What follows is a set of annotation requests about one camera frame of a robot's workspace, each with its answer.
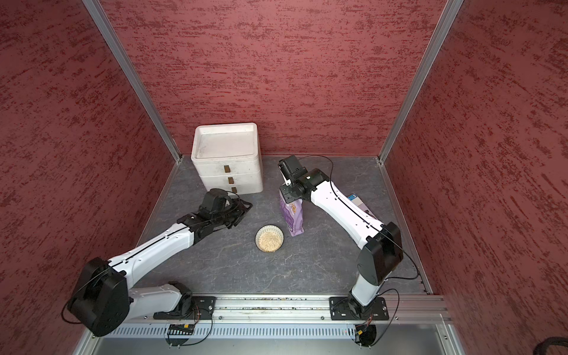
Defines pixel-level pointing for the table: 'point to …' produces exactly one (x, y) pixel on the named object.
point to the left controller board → (180, 329)
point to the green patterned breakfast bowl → (268, 238)
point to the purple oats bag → (293, 211)
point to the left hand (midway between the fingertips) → (251, 211)
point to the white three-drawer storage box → (228, 157)
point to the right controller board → (365, 334)
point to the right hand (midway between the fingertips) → (292, 194)
